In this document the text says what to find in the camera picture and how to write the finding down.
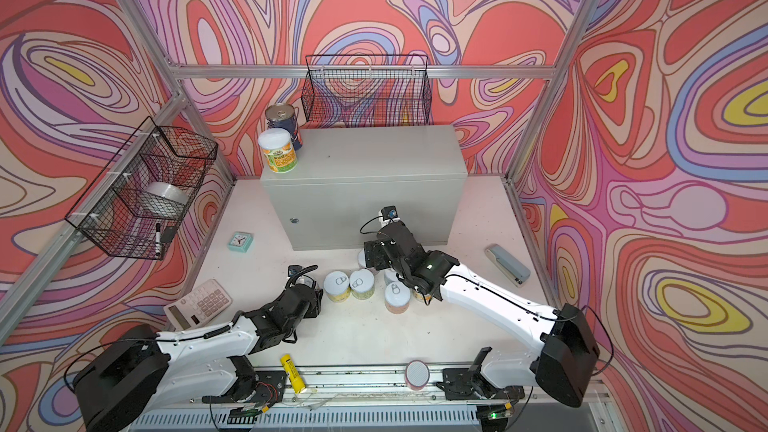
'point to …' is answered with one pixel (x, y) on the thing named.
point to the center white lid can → (390, 276)
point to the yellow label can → (337, 286)
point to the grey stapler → (514, 271)
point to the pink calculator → (197, 307)
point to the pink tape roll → (417, 374)
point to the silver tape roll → (164, 199)
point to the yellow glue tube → (296, 379)
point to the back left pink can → (362, 258)
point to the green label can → (362, 283)
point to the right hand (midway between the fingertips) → (382, 249)
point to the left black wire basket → (138, 203)
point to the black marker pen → (158, 245)
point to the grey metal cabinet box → (418, 174)
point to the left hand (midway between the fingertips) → (318, 292)
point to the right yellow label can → (418, 296)
